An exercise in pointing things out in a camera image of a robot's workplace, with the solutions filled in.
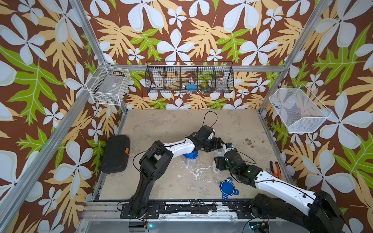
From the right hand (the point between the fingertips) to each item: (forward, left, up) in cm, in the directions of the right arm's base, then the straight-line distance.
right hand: (217, 158), depth 85 cm
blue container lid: (-15, -6, -9) cm, 18 cm away
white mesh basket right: (+18, -47, +20) cm, 55 cm away
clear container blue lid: (-3, +16, +4) cm, 17 cm away
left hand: (+7, -5, +3) cm, 9 cm away
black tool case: (+4, +63, -3) cm, 63 cm away
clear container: (0, 0, +7) cm, 7 cm away
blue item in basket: (+40, +15, +21) cm, 48 cm away
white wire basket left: (+35, +65, +28) cm, 79 cm away
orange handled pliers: (-7, -37, -7) cm, 39 cm away
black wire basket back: (+50, +16, +23) cm, 57 cm away
